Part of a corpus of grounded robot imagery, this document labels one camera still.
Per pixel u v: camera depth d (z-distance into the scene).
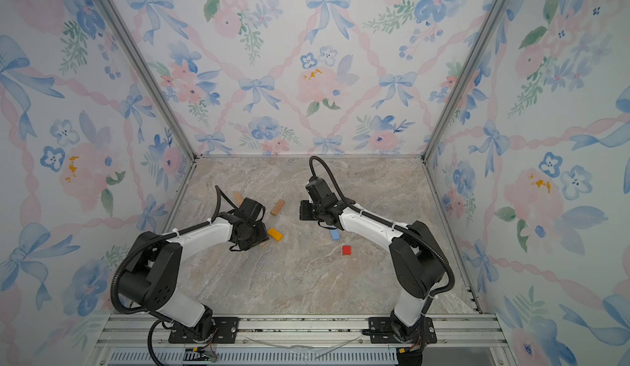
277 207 1.02
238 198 1.04
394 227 0.50
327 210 0.67
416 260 0.46
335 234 0.93
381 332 0.73
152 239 0.47
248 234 0.75
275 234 0.95
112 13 0.75
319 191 0.68
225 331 0.74
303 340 0.73
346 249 0.91
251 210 0.75
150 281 0.44
